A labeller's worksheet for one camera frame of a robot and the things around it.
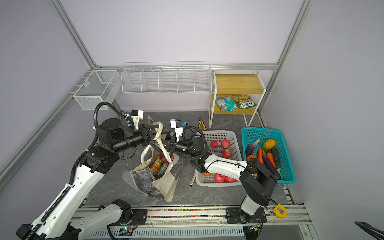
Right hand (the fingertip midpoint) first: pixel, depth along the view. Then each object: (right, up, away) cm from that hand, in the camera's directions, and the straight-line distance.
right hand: (151, 141), depth 59 cm
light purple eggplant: (+52, -9, +35) cm, 63 cm away
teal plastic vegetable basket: (+54, 0, +41) cm, 68 cm away
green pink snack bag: (+1, -15, +14) cm, 21 cm away
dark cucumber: (+67, -11, +32) cm, 75 cm away
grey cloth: (-22, -24, +26) cm, 41 cm away
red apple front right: (+35, -23, +22) cm, 48 cm away
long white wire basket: (+12, +42, +50) cm, 66 cm away
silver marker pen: (+15, -27, +25) cm, 40 cm away
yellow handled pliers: (+21, +9, +53) cm, 58 cm away
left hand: (+5, +4, +2) cm, 7 cm away
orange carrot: (+64, -13, +33) cm, 73 cm away
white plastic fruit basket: (+22, -25, +26) cm, 43 cm away
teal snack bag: (+38, +21, +40) cm, 59 cm away
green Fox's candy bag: (+50, +23, +42) cm, 70 cm away
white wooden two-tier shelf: (+46, +29, +48) cm, 72 cm away
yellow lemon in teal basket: (+65, -5, +35) cm, 74 cm away
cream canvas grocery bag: (-7, +9, +20) cm, 23 cm away
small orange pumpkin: (+50, -12, +30) cm, 60 cm away
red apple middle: (+36, -11, +32) cm, 50 cm away
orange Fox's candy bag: (-3, -15, +18) cm, 24 cm away
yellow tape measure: (+60, -36, +15) cm, 72 cm away
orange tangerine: (+24, -22, +28) cm, 43 cm away
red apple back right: (+37, -5, +37) cm, 53 cm away
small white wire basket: (-48, +33, +42) cm, 72 cm away
